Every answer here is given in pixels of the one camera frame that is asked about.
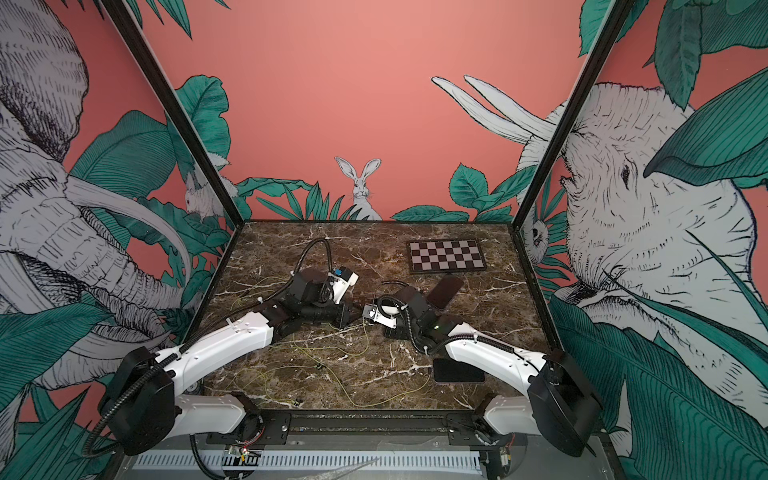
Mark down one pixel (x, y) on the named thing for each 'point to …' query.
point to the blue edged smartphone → (445, 290)
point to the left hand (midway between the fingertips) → (367, 309)
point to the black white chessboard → (434, 256)
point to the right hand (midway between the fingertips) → (386, 303)
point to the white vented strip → (428, 462)
